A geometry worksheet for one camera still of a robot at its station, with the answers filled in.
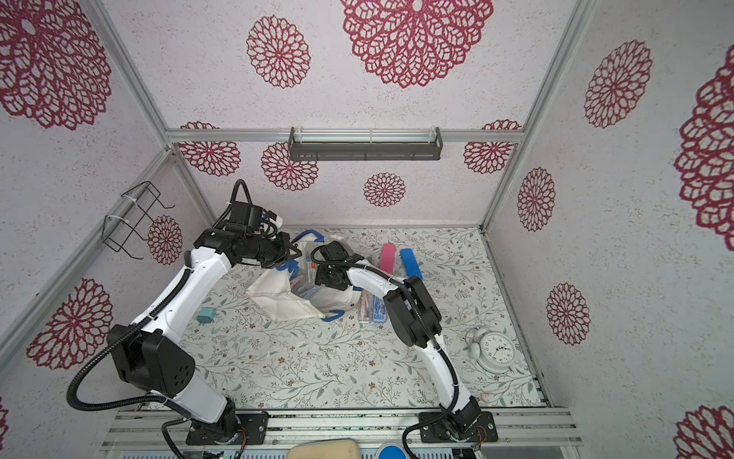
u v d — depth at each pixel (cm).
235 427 72
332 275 78
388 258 113
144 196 82
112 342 43
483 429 73
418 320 58
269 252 69
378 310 95
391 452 69
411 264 109
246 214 62
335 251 81
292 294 73
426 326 62
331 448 69
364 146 94
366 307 97
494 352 83
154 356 42
